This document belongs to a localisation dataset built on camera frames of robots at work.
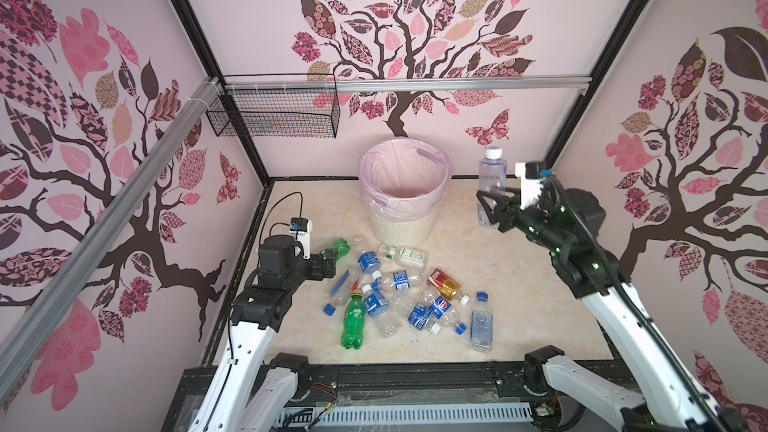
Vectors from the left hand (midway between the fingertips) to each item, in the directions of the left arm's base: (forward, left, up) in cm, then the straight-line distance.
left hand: (321, 255), depth 75 cm
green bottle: (+12, -3, -17) cm, 21 cm away
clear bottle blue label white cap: (-11, -26, -14) cm, 31 cm away
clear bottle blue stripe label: (+2, -4, -20) cm, 21 cm away
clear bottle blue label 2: (+6, -11, -14) cm, 19 cm away
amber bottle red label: (-2, -35, -15) cm, 38 cm away
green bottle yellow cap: (-13, -8, -16) cm, 22 cm away
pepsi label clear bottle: (-9, -33, -15) cm, 37 cm away
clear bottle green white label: (+8, -25, -15) cm, 30 cm away
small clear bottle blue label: (0, -21, -15) cm, 26 cm away
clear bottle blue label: (-8, -15, -16) cm, 23 cm away
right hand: (+7, -39, +20) cm, 44 cm away
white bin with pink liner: (+34, -23, -9) cm, 42 cm away
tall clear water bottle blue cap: (-13, -43, -15) cm, 47 cm away
